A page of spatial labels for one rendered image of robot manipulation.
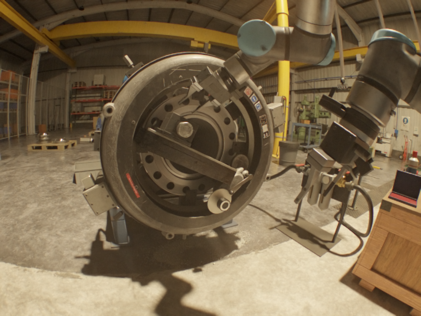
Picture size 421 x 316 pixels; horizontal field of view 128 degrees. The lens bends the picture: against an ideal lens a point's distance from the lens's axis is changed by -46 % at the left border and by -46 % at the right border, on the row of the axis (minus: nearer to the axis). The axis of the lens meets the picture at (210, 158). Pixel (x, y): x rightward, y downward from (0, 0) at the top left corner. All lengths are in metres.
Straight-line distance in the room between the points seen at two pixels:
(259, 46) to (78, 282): 1.12
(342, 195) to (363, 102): 0.98
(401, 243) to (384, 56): 0.83
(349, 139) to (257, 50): 0.27
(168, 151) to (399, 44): 0.65
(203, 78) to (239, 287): 0.86
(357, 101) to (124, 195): 0.67
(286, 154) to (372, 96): 3.10
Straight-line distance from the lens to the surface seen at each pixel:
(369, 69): 0.35
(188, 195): 0.85
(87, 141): 0.76
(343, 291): 1.09
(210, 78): 0.57
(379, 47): 0.37
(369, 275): 1.12
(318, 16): 0.43
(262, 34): 0.45
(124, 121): 0.61
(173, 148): 0.63
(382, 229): 1.00
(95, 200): 0.71
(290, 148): 3.33
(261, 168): 0.87
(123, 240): 1.18
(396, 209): 0.96
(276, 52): 0.47
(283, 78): 4.44
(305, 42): 0.46
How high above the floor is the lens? 0.72
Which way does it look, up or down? 12 degrees down
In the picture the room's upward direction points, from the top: 3 degrees clockwise
